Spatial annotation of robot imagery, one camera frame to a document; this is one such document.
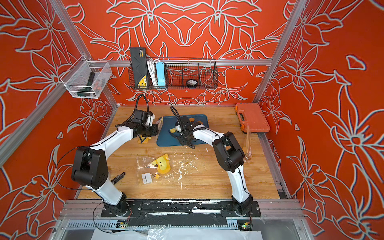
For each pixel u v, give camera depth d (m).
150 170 0.83
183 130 0.74
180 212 0.73
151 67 0.88
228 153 0.54
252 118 1.06
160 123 0.94
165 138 1.01
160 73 0.90
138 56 0.85
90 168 0.46
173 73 0.99
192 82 0.96
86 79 0.91
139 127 0.71
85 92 0.79
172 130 1.03
